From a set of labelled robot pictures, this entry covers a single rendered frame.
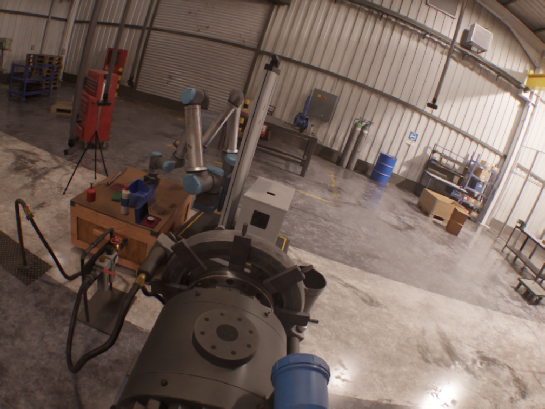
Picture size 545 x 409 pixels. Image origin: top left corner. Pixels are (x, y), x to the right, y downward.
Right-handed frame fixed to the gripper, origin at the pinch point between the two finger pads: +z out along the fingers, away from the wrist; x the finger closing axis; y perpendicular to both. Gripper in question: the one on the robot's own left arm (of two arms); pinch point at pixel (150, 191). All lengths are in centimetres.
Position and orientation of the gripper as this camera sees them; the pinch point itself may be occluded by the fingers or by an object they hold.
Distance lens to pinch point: 250.8
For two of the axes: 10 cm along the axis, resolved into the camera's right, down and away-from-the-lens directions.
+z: -3.0, 8.8, 3.7
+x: 9.5, 2.9, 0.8
